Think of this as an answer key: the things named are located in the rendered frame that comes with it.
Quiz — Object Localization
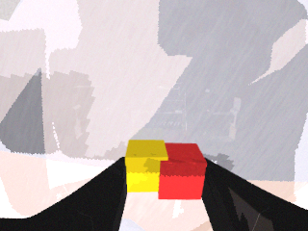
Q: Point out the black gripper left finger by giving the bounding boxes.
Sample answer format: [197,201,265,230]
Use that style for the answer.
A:
[0,157,128,231]

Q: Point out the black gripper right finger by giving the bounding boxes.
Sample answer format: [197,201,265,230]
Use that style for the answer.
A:
[201,157,308,231]

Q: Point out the red block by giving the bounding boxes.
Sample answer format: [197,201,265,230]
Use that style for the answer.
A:
[158,142,208,200]

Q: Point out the yellow block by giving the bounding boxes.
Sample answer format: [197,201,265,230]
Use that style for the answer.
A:
[124,140,168,193]

